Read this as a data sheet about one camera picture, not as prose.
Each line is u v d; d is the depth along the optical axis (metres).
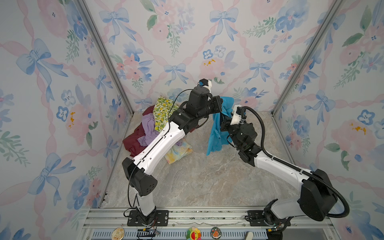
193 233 0.69
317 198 0.42
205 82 0.60
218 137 0.77
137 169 0.43
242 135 0.58
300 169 0.46
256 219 0.73
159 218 0.75
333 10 0.69
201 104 0.50
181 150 0.96
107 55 0.86
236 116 0.64
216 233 0.70
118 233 0.70
